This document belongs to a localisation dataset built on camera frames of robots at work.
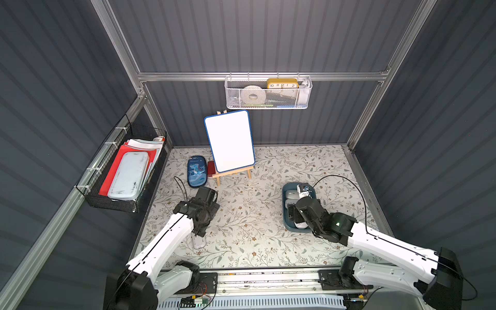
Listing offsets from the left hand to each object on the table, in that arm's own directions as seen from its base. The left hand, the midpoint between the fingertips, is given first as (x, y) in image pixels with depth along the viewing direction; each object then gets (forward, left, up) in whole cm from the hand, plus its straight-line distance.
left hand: (211, 214), depth 82 cm
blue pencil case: (+28, +12, -6) cm, 31 cm away
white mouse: (-9, +6, -8) cm, 13 cm away
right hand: (+2, -38, +6) cm, 38 cm away
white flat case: (+3, +26, +22) cm, 34 cm away
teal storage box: (-4, -34, -4) cm, 34 cm away
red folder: (0, +33, +22) cm, 39 cm away
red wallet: (+28, +5, -4) cm, 29 cm away
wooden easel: (+23, 0, -2) cm, 23 cm away
